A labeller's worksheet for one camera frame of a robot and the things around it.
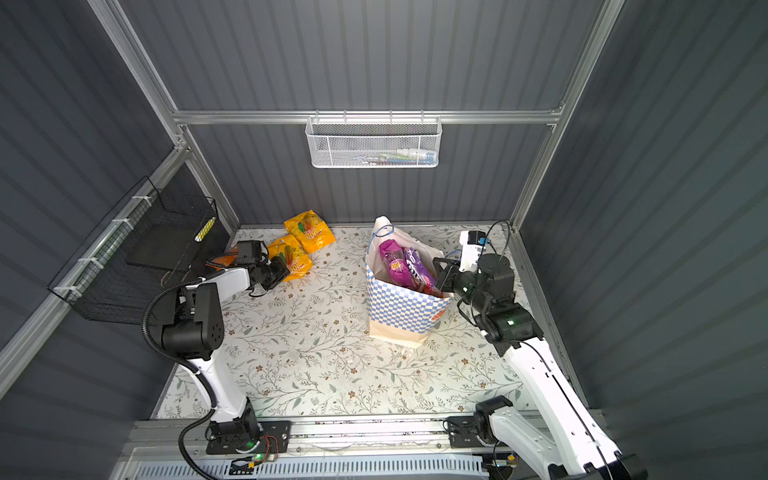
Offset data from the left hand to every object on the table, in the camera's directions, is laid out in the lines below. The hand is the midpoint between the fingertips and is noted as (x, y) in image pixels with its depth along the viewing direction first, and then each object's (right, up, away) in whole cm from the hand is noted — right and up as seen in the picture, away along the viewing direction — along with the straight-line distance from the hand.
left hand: (288, 269), depth 101 cm
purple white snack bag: (+44, 0, -15) cm, 47 cm away
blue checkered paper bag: (+39, -8, -27) cm, 48 cm away
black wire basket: (-29, +8, -25) cm, 39 cm away
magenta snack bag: (+37, +4, -13) cm, 39 cm away
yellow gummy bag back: (+4, +14, +13) cm, 20 cm away
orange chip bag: (-10, +3, -22) cm, 24 cm away
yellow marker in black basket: (-16, +10, -21) cm, 29 cm away
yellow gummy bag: (+1, +5, +3) cm, 6 cm away
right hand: (+46, +3, -31) cm, 56 cm away
